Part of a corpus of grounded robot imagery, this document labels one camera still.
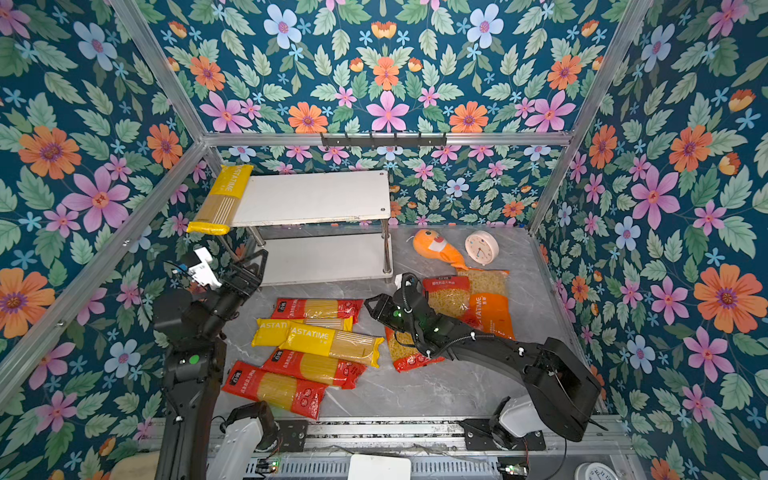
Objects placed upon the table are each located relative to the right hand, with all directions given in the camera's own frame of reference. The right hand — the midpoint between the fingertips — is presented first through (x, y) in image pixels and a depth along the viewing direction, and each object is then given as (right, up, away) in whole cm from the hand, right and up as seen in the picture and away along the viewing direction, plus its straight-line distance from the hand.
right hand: (366, 303), depth 78 cm
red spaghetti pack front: (-22, -24, +1) cm, 33 cm away
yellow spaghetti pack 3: (-31, -11, +13) cm, 35 cm away
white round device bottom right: (+53, -36, -11) cm, 65 cm away
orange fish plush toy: (+19, +17, +27) cm, 37 cm away
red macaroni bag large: (+11, -16, +6) cm, 20 cm away
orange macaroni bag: (+38, -2, +17) cm, 41 cm away
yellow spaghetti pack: (-37, +26, -2) cm, 45 cm away
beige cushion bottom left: (-50, -35, -11) cm, 62 cm away
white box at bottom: (+4, -34, -12) cm, 37 cm away
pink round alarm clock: (+38, +15, +27) cm, 49 cm away
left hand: (-20, +13, -15) cm, 28 cm away
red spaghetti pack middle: (-14, -19, +5) cm, 24 cm away
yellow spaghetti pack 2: (-5, -14, +9) cm, 17 cm away
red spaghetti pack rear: (-27, -4, +16) cm, 32 cm away
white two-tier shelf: (-26, +24, +46) cm, 58 cm away
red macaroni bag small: (+24, 0, +16) cm, 29 cm away
